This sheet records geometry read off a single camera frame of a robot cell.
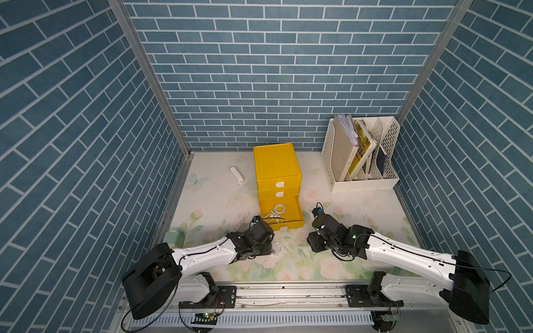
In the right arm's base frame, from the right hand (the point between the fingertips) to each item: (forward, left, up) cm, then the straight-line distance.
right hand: (311, 240), depth 80 cm
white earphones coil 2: (0, +12, -8) cm, 14 cm away
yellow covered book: (+38, -23, +18) cm, 48 cm away
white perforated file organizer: (+42, -38, -3) cm, 57 cm away
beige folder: (+35, -13, +19) cm, 42 cm away
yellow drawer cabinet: (+20, +14, +13) cm, 28 cm away
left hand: (-2, +14, -6) cm, 16 cm away
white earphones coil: (+17, +15, -5) cm, 24 cm away
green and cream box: (-4, +54, -1) cm, 54 cm away
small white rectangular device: (+34, +37, -4) cm, 50 cm away
